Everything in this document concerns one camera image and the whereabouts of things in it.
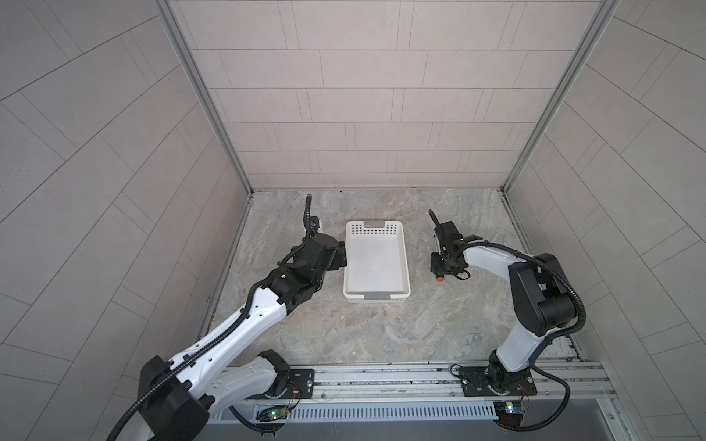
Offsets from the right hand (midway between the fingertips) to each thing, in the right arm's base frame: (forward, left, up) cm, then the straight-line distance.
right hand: (436, 266), depth 96 cm
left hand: (-2, +34, +21) cm, 40 cm away
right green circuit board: (-42, -9, 0) cm, 43 cm away
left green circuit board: (-40, +49, +5) cm, 63 cm away
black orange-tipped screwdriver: (-6, +1, +4) cm, 8 cm away
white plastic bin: (0, +21, +3) cm, 21 cm away
